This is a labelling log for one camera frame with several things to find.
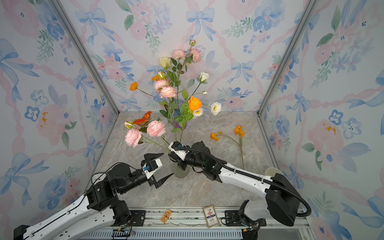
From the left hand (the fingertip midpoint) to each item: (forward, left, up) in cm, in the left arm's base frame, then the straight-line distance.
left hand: (166, 161), depth 64 cm
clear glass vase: (+6, -3, -25) cm, 26 cm away
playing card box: (-16, -20, -26) cm, 37 cm away
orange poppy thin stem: (+37, -44, -25) cm, 62 cm away
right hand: (+8, 0, -5) cm, 9 cm away
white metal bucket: (+3, -53, -16) cm, 55 cm away
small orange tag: (-16, +2, -27) cm, 31 cm away
